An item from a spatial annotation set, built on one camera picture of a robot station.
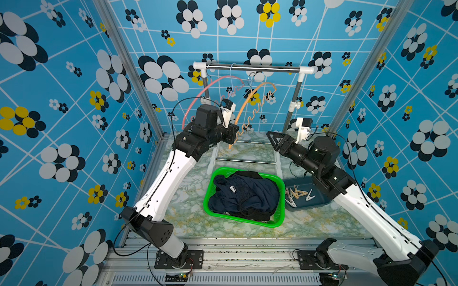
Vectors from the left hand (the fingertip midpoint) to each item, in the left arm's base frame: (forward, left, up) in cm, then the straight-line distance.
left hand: (239, 124), depth 69 cm
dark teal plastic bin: (-10, -33, -38) cm, 52 cm away
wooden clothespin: (-10, -35, -38) cm, 52 cm away
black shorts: (-25, -10, -28) cm, 39 cm away
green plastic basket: (-25, -17, -34) cm, 46 cm away
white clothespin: (-15, -27, -39) cm, 50 cm away
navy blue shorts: (-16, +1, -27) cm, 31 cm away
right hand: (-7, -12, +2) cm, 14 cm away
